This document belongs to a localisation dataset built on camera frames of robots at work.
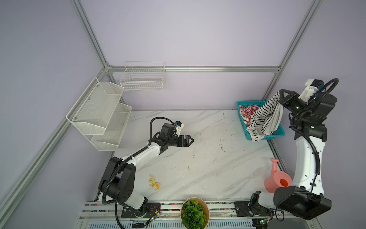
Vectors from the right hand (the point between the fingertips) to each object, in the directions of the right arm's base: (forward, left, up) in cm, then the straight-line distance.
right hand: (278, 88), depth 63 cm
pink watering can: (-28, -6, -37) cm, 47 cm away
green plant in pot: (-44, +38, -36) cm, 69 cm away
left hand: (-7, +42, -33) cm, 54 cm away
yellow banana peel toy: (-30, +60, -44) cm, 80 cm away
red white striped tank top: (+25, -4, -40) cm, 48 cm away
